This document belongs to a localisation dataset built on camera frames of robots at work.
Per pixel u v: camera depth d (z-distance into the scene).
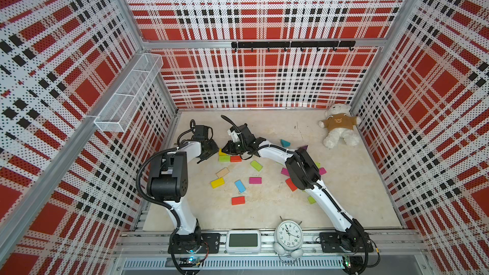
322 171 0.93
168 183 0.50
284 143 1.04
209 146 0.90
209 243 0.74
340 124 1.04
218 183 0.90
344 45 0.86
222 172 0.93
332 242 0.73
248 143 0.84
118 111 0.91
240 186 0.91
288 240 0.71
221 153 0.98
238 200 0.85
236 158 0.93
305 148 1.01
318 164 0.96
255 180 0.91
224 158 0.98
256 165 0.96
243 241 0.71
